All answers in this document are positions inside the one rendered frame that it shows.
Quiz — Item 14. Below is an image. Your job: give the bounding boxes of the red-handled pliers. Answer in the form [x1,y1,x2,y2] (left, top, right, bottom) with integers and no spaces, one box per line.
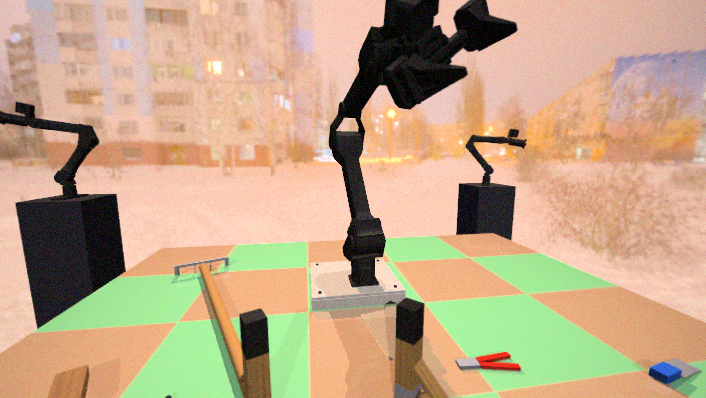
[455,352,521,371]

